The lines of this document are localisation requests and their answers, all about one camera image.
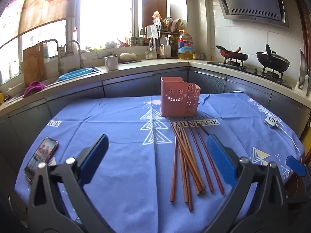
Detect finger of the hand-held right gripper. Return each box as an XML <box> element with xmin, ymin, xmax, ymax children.
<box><xmin>286</xmin><ymin>155</ymin><xmax>308</xmax><ymax>177</ymax></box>

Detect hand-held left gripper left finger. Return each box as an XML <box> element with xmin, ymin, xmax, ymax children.
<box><xmin>27</xmin><ymin>133</ymin><xmax>109</xmax><ymax>233</ymax></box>

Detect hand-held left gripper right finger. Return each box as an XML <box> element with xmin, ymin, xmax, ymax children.
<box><xmin>202</xmin><ymin>133</ymin><xmax>289</xmax><ymax>233</ymax></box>

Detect bundle of wooden chopsticks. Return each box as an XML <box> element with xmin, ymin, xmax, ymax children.
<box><xmin>169</xmin><ymin>119</ymin><xmax>225</xmax><ymax>211</ymax></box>

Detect pink plastic utensil holder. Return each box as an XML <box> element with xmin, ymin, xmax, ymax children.
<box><xmin>160</xmin><ymin>77</ymin><xmax>201</xmax><ymax>117</ymax></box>

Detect blue printed tablecloth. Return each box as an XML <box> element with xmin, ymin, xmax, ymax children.
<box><xmin>14</xmin><ymin>91</ymin><xmax>306</xmax><ymax>233</ymax></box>

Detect smartphone with red case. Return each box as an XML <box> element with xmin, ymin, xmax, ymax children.
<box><xmin>24</xmin><ymin>137</ymin><xmax>59</xmax><ymax>185</ymax></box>

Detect grey kitchen cabinets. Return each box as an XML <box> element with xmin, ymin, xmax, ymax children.
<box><xmin>0</xmin><ymin>67</ymin><xmax>311</xmax><ymax>151</ymax></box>

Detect blue plastic basin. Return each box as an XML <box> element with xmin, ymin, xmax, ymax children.
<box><xmin>58</xmin><ymin>68</ymin><xmax>94</xmax><ymax>81</ymax></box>

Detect steel kitchen sink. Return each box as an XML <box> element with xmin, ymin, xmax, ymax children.
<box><xmin>5</xmin><ymin>67</ymin><xmax>102</xmax><ymax>102</ymax></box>

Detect magenta cloth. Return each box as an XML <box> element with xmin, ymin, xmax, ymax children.
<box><xmin>23</xmin><ymin>81</ymin><xmax>46</xmax><ymax>98</ymax></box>

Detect black gas stove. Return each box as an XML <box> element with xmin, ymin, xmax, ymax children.
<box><xmin>207</xmin><ymin>57</ymin><xmax>293</xmax><ymax>89</ymax></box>

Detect white mug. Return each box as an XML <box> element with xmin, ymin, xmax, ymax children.
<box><xmin>104</xmin><ymin>55</ymin><xmax>119</xmax><ymax>71</ymax></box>

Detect steel pan lid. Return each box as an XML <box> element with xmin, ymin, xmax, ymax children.
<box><xmin>298</xmin><ymin>49</ymin><xmax>310</xmax><ymax>90</ymax></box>

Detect steel kitchen faucet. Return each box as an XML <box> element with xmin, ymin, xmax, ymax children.
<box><xmin>64</xmin><ymin>40</ymin><xmax>84</xmax><ymax>70</ymax></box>
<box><xmin>39</xmin><ymin>39</ymin><xmax>64</xmax><ymax>77</ymax></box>

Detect red frying pan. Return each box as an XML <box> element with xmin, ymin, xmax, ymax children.
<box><xmin>216</xmin><ymin>45</ymin><xmax>249</xmax><ymax>61</ymax></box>

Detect white dough bag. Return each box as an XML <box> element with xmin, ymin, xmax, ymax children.
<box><xmin>119</xmin><ymin>52</ymin><xmax>137</xmax><ymax>62</ymax></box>

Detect black wok with lid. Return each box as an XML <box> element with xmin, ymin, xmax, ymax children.
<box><xmin>257</xmin><ymin>44</ymin><xmax>290</xmax><ymax>73</ymax></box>

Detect wooden cutting board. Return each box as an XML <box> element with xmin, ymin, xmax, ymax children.
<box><xmin>22</xmin><ymin>43</ymin><xmax>46</xmax><ymax>87</ymax></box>

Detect yellow cooking oil bottle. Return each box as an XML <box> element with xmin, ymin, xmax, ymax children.
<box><xmin>177</xmin><ymin>30</ymin><xmax>193</xmax><ymax>60</ymax></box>

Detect white plastic jug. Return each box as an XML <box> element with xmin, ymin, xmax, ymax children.
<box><xmin>158</xmin><ymin>36</ymin><xmax>172</xmax><ymax>59</ymax></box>

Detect row of spice jars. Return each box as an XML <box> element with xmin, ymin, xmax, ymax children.
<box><xmin>125</xmin><ymin>36</ymin><xmax>147</xmax><ymax>46</ymax></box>

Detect black spice rack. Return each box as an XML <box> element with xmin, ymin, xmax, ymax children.
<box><xmin>159</xmin><ymin>30</ymin><xmax>180</xmax><ymax>59</ymax></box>

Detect pile of snack packets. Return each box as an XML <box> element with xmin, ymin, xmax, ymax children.
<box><xmin>153</xmin><ymin>11</ymin><xmax>187</xmax><ymax>32</ymax></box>

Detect brown cardboard panel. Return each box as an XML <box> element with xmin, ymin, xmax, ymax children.
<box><xmin>141</xmin><ymin>0</ymin><xmax>168</xmax><ymax>31</ymax></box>

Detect patterned window blind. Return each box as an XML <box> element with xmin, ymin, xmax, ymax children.
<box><xmin>0</xmin><ymin>0</ymin><xmax>82</xmax><ymax>49</ymax></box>

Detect steel range hood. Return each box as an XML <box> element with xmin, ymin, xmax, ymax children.
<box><xmin>210</xmin><ymin>0</ymin><xmax>289</xmax><ymax>28</ymax></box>

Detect white button device with cable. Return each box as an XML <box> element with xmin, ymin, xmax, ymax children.
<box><xmin>264</xmin><ymin>117</ymin><xmax>304</xmax><ymax>161</ymax></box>

